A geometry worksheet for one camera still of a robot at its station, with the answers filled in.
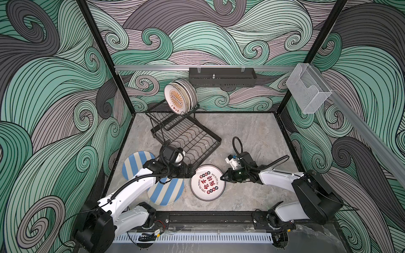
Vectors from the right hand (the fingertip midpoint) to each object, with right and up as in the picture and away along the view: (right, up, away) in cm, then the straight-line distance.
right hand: (220, 180), depth 84 cm
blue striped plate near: (-29, -7, -3) cm, 30 cm away
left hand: (-17, +6, -5) cm, 19 cm away
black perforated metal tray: (-1, +59, +10) cm, 60 cm away
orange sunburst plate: (-25, +45, +5) cm, 52 cm away
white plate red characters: (-8, -3, -1) cm, 8 cm away
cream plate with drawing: (-15, +45, -2) cm, 47 cm away
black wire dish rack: (-22, +26, +23) cm, 40 cm away
